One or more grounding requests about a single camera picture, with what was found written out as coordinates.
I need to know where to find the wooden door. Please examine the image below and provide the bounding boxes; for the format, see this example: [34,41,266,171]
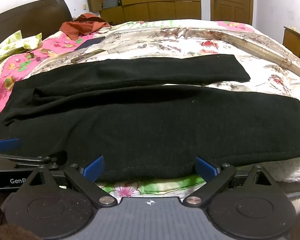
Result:
[209,0,254,25]

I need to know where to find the orange garment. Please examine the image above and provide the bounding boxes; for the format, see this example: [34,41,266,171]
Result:
[59,13,113,40]

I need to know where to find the wooden nightstand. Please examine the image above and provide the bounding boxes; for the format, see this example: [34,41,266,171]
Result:
[282,26,300,64]

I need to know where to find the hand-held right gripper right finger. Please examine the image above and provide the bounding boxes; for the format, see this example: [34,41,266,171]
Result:
[184,156,285,208]

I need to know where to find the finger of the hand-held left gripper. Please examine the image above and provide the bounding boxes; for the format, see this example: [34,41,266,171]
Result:
[0,153,59,168]
[0,138,22,153]

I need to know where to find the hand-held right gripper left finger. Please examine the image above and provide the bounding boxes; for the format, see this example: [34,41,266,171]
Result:
[25,155,118,207]

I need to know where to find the golden flat object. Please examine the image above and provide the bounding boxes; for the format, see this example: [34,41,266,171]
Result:
[70,49,106,64]

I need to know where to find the green leaf print pillow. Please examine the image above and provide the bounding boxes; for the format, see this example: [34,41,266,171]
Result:
[0,30,43,64]

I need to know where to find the floral satin blanket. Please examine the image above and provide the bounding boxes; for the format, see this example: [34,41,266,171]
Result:
[37,21,300,125]

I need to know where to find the brown fuzzy clothing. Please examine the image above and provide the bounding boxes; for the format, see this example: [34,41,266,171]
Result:
[0,200,40,240]

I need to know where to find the white fleece blanket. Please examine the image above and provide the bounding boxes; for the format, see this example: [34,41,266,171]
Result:
[235,152,300,193]

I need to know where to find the dark flat object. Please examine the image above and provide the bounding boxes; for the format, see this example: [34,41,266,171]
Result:
[74,36,107,52]

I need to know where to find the black pants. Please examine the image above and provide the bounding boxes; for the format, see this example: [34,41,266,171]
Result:
[0,54,300,183]

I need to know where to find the wooden wardrobe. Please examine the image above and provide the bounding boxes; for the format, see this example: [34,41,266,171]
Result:
[84,0,203,26]

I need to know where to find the grey storage box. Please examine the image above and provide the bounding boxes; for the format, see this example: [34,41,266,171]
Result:
[102,0,120,9]

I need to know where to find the dark wooden headboard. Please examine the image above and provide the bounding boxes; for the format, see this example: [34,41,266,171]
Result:
[0,0,74,53]

